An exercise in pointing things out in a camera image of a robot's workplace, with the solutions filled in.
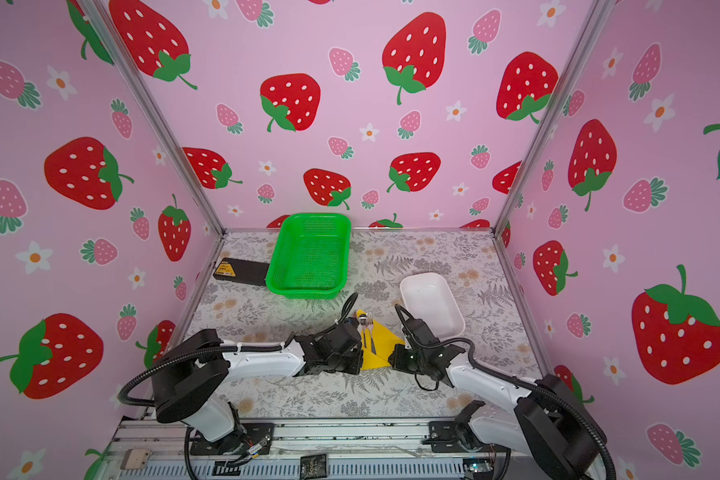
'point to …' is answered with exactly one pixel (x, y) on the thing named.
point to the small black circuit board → (313, 467)
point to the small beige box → (135, 458)
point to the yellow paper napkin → (377, 343)
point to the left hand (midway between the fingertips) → (367, 363)
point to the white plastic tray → (431, 298)
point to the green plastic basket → (310, 258)
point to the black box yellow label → (242, 271)
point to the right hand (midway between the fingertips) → (387, 359)
